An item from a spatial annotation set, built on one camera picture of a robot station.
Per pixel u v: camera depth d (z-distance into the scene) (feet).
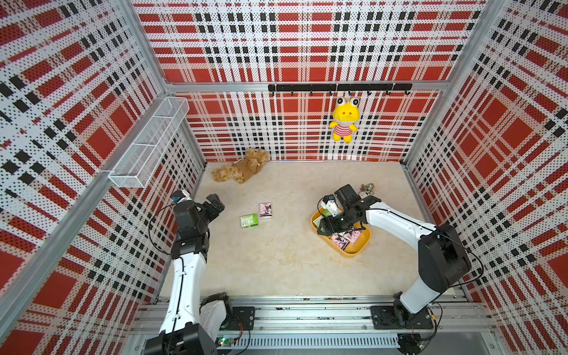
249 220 3.15
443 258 1.48
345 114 2.99
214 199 2.40
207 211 2.30
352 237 2.97
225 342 2.26
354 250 2.86
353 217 2.16
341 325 2.41
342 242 2.91
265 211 3.24
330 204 2.69
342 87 2.92
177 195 2.18
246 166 3.50
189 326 1.31
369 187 3.58
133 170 2.26
